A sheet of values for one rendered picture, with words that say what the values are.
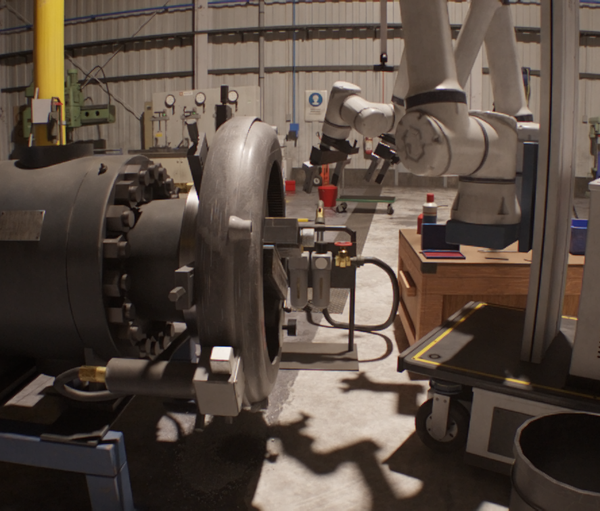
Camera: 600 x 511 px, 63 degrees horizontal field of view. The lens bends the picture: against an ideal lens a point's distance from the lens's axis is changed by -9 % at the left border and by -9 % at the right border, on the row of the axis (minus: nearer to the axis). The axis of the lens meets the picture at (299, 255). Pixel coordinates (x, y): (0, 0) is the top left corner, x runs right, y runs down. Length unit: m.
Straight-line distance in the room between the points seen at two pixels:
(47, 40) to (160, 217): 3.78
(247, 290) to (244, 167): 0.26
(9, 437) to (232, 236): 0.75
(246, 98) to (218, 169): 6.85
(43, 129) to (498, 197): 4.15
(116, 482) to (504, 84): 1.76
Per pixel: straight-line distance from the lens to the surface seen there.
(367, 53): 12.21
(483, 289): 2.17
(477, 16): 1.94
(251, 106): 7.94
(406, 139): 1.28
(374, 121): 1.52
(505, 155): 1.40
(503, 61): 2.05
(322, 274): 2.22
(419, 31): 1.34
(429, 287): 2.12
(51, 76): 4.98
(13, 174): 1.50
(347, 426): 1.83
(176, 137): 8.55
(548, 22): 1.53
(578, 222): 2.75
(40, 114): 4.85
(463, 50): 1.91
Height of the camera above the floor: 0.91
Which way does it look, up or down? 12 degrees down
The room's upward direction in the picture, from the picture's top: straight up
